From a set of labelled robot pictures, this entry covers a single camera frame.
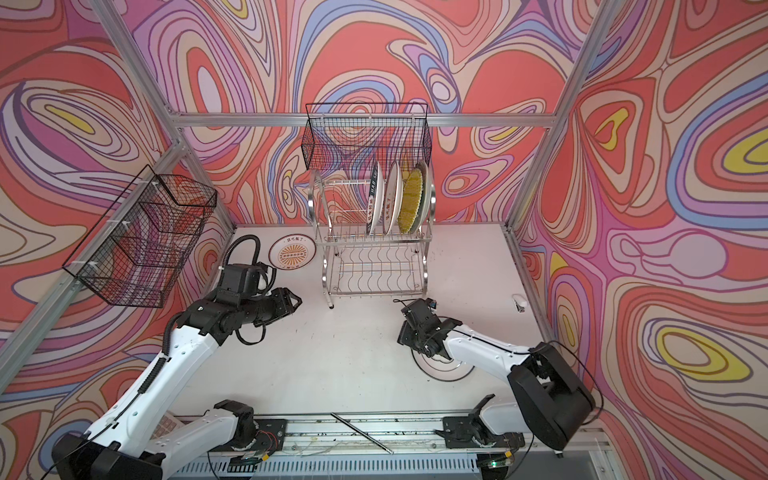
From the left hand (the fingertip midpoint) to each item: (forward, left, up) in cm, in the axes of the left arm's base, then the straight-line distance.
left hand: (300, 300), depth 77 cm
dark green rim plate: (+28, -20, +11) cm, 36 cm away
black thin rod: (-27, -16, -19) cm, 37 cm away
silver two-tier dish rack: (+12, -20, +12) cm, 26 cm away
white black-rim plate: (-11, -38, -19) cm, 44 cm away
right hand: (-4, -29, -18) cm, 35 cm away
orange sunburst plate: (+32, +14, -18) cm, 39 cm away
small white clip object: (+8, -66, -16) cm, 68 cm away
